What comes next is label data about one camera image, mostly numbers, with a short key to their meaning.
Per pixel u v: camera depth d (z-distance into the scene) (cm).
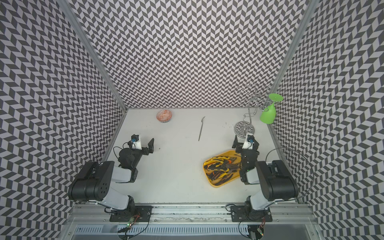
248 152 71
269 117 87
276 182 45
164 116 112
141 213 71
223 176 81
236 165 87
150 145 84
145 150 81
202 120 111
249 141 74
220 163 82
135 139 75
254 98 81
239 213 73
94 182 45
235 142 81
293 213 76
